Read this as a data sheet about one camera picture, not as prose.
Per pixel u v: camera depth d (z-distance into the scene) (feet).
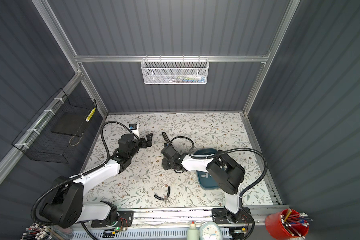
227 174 1.60
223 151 1.69
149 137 2.73
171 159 2.31
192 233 2.09
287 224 1.92
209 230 2.24
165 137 3.42
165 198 2.63
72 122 2.56
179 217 2.47
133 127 2.42
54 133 2.41
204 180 2.80
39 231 1.84
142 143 2.53
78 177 1.54
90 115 2.68
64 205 1.37
